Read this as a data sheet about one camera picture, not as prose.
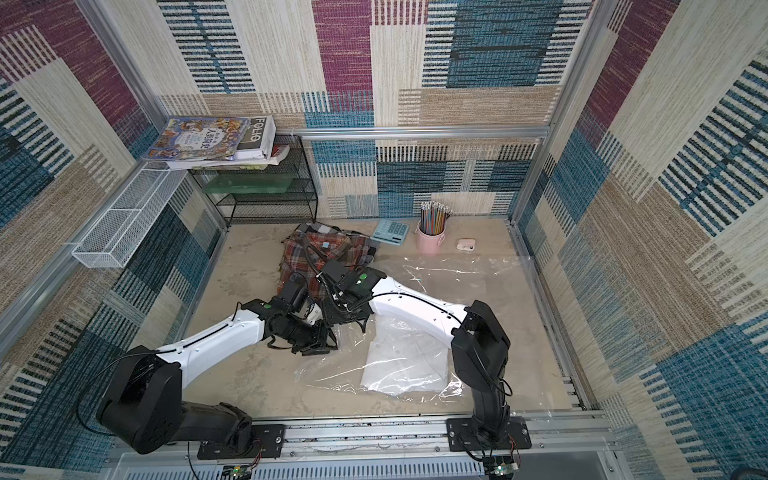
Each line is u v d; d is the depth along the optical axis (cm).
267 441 74
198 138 81
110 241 70
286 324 67
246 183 97
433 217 103
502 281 100
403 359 82
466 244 112
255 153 79
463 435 73
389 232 115
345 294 59
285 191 95
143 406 42
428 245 105
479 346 46
